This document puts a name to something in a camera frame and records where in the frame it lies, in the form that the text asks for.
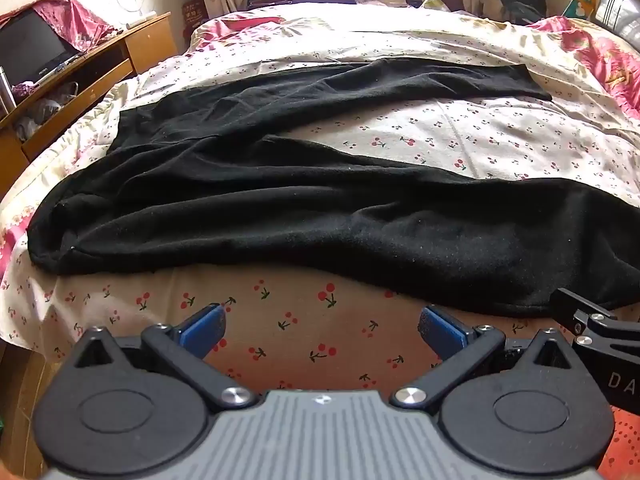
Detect person's orange dotted garment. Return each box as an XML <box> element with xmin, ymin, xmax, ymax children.
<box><xmin>606</xmin><ymin>405</ymin><xmax>640</xmax><ymax>480</ymax></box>

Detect black pants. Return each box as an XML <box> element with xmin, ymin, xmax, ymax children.
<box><xmin>27</xmin><ymin>57</ymin><xmax>640</xmax><ymax>318</ymax></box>

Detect wooden cabinet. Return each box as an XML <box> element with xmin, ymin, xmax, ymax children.
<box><xmin>0</xmin><ymin>10</ymin><xmax>178</xmax><ymax>196</ymax></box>

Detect pink floral cloth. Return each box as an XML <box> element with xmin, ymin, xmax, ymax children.
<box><xmin>0</xmin><ymin>0</ymin><xmax>118</xmax><ymax>53</ymax></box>

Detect cherry-print bedsheet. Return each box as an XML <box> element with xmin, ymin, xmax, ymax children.
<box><xmin>0</xmin><ymin>2</ymin><xmax>640</xmax><ymax>396</ymax></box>

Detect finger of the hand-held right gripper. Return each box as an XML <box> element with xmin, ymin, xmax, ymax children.
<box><xmin>549</xmin><ymin>287</ymin><xmax>621</xmax><ymax>345</ymax></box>

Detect red box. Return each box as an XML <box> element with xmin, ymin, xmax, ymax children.
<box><xmin>182</xmin><ymin>0</ymin><xmax>207</xmax><ymax>36</ymax></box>

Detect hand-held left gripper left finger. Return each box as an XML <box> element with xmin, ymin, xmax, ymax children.
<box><xmin>74</xmin><ymin>303</ymin><xmax>258</xmax><ymax>409</ymax></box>

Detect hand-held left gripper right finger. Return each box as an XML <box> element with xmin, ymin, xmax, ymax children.
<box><xmin>391</xmin><ymin>305</ymin><xmax>576</xmax><ymax>409</ymax></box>

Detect pink floral quilt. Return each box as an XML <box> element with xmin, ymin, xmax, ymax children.
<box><xmin>520</xmin><ymin>15</ymin><xmax>640</xmax><ymax>121</ymax></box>

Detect steel thermos bottle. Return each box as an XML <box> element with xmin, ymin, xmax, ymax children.
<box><xmin>0</xmin><ymin>66</ymin><xmax>16</xmax><ymax>116</ymax></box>

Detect black bag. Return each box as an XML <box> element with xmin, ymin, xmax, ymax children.
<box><xmin>497</xmin><ymin>0</ymin><xmax>548</xmax><ymax>26</ymax></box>

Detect clear plastic bags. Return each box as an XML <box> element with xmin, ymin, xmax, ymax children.
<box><xmin>15</xmin><ymin>80</ymin><xmax>81</xmax><ymax>142</ymax></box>

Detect dark wooden headboard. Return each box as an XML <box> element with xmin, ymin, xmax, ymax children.
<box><xmin>592</xmin><ymin>0</ymin><xmax>640</xmax><ymax>48</ymax></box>

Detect black television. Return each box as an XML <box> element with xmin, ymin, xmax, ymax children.
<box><xmin>0</xmin><ymin>8</ymin><xmax>83</xmax><ymax>86</ymax></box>

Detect colourful snack packet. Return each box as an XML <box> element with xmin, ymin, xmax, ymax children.
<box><xmin>562</xmin><ymin>0</ymin><xmax>597</xmax><ymax>21</ymax></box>

